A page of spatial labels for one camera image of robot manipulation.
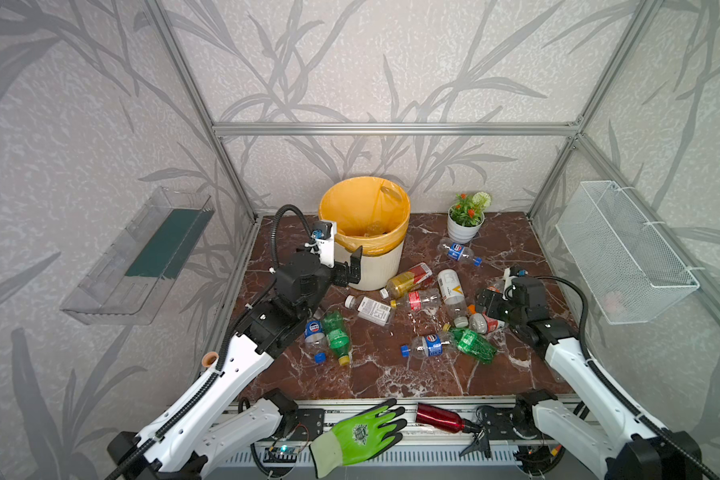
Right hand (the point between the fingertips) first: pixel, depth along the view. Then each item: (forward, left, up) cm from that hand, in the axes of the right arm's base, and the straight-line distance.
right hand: (489, 288), depth 85 cm
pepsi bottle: (-2, +35, -9) cm, 36 cm away
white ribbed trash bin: (+7, +32, -1) cm, 33 cm away
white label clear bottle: (+3, +9, -7) cm, 12 cm away
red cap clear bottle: (-8, 0, -6) cm, 10 cm away
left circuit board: (-38, +56, -13) cm, 69 cm away
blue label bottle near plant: (+20, +4, -9) cm, 22 cm away
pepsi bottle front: (-14, +18, -8) cm, 24 cm away
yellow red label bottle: (+6, +24, -7) cm, 26 cm away
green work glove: (-35, +37, -10) cm, 52 cm away
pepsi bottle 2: (-12, +51, -10) cm, 53 cm away
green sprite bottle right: (-13, +5, -10) cm, 17 cm away
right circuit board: (-39, -8, -17) cm, 43 cm away
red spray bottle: (-32, +16, -8) cm, 36 cm away
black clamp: (-36, +8, -10) cm, 39 cm away
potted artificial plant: (+28, +2, +2) cm, 28 cm away
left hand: (0, +39, +24) cm, 46 cm away
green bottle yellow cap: (-9, +44, -8) cm, 46 cm away
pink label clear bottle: (0, +17, -8) cm, 19 cm away
